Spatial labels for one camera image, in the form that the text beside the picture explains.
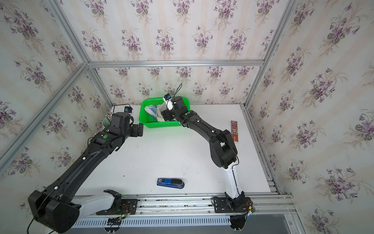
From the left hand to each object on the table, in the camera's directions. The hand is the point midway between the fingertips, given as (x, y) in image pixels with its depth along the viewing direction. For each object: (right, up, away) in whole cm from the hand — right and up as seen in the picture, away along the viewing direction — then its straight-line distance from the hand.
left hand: (135, 125), depth 78 cm
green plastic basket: (-1, +1, +32) cm, 32 cm away
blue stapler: (+20, -31, -1) cm, 37 cm away
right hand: (+17, +10, +13) cm, 23 cm away
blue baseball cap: (+2, +10, +30) cm, 31 cm away
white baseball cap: (+18, +11, 0) cm, 21 cm away
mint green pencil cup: (-24, +1, +15) cm, 29 cm away
